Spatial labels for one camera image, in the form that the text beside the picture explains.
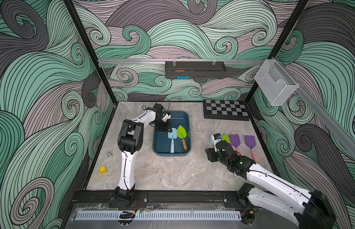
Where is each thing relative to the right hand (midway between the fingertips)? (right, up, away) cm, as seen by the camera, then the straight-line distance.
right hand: (211, 149), depth 82 cm
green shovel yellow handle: (+14, +4, +16) cm, 22 cm away
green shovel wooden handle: (-16, +6, +17) cm, 25 cm away
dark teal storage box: (-30, +1, +10) cm, 32 cm away
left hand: (-26, +10, +17) cm, 32 cm away
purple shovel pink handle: (+20, +2, +13) cm, 24 cm away
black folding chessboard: (+19, +24, +28) cm, 41 cm away
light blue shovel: (-23, +6, +16) cm, 28 cm away
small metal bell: (-63, -5, +5) cm, 63 cm away
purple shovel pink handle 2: (+31, +1, +14) cm, 34 cm away
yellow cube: (-64, -12, 0) cm, 65 cm away
